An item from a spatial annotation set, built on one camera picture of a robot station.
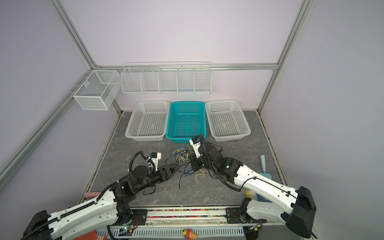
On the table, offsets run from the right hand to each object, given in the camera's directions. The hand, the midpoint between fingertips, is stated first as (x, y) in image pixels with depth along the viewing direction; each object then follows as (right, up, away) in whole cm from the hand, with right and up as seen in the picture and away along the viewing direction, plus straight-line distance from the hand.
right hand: (189, 157), depth 73 cm
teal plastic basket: (-5, +20, +43) cm, 48 cm away
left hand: (-6, -6, 0) cm, 9 cm away
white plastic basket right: (+27, +19, +42) cm, 54 cm away
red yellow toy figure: (0, -34, -6) cm, 34 cm away
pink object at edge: (-53, -22, +7) cm, 58 cm away
